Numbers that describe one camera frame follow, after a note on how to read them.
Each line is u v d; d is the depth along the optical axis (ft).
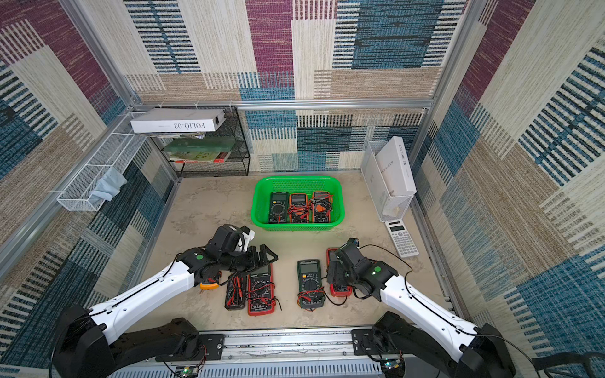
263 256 2.30
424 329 1.52
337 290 2.60
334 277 2.40
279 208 3.40
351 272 1.99
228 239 2.03
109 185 2.25
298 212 3.33
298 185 3.43
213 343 2.45
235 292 2.62
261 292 2.66
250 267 2.29
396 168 3.07
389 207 3.14
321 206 3.34
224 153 3.45
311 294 2.66
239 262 2.21
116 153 3.35
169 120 2.55
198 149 3.08
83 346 1.25
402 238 3.16
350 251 2.05
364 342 2.39
